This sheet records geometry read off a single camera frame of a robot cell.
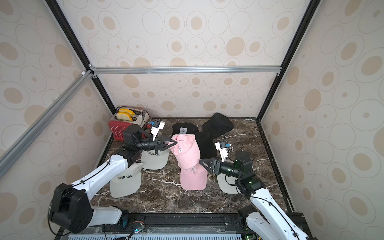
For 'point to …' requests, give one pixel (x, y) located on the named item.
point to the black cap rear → (218, 124)
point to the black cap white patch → (184, 128)
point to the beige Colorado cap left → (128, 182)
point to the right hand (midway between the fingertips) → (201, 165)
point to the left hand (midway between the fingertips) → (177, 144)
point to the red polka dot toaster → (118, 125)
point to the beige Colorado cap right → (227, 184)
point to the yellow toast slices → (125, 114)
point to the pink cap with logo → (186, 150)
